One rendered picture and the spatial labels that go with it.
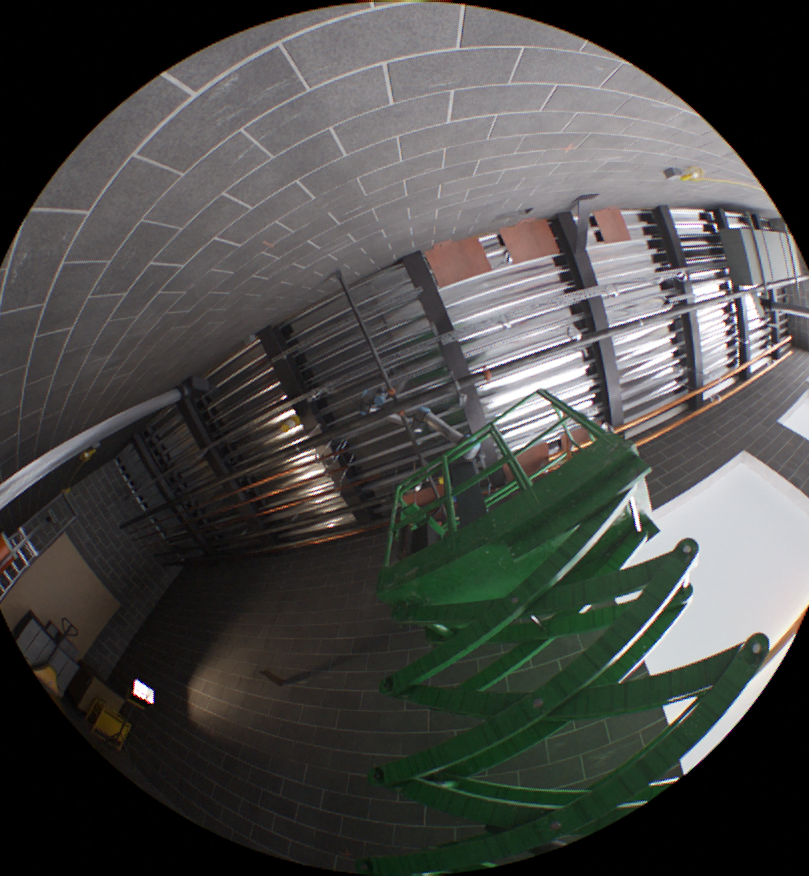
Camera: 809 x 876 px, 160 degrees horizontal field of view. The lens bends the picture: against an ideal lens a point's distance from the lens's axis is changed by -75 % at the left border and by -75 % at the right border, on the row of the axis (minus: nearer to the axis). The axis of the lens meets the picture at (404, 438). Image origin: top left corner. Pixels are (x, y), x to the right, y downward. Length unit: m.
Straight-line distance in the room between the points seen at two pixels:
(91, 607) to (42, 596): 1.12
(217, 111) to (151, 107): 0.17
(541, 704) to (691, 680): 0.49
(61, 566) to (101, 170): 6.65
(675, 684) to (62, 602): 7.43
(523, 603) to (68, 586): 7.05
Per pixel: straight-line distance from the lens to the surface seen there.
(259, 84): 0.88
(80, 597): 7.11
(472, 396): 3.20
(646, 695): 1.09
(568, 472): 1.46
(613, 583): 1.23
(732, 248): 5.36
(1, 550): 4.26
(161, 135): 0.90
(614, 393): 3.95
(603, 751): 2.37
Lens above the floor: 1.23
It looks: 67 degrees up
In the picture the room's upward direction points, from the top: 9 degrees clockwise
